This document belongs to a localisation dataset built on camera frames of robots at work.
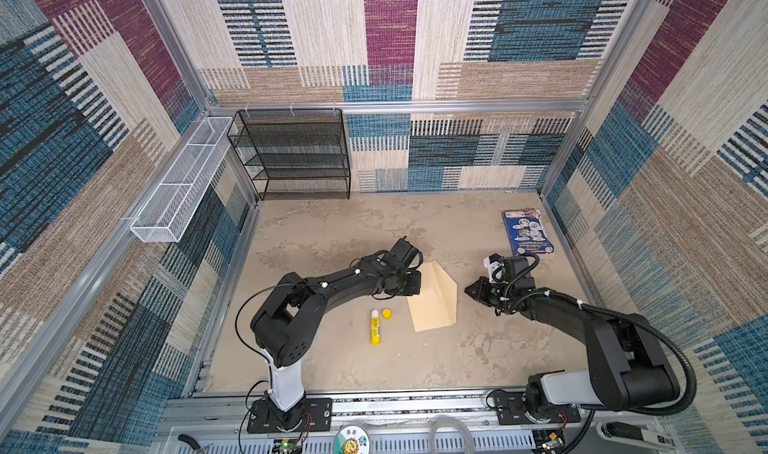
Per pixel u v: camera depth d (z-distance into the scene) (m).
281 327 0.50
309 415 0.73
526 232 1.05
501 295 0.72
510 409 0.73
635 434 0.67
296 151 1.08
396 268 0.71
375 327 0.85
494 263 0.86
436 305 0.92
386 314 0.87
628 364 0.43
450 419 0.74
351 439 0.64
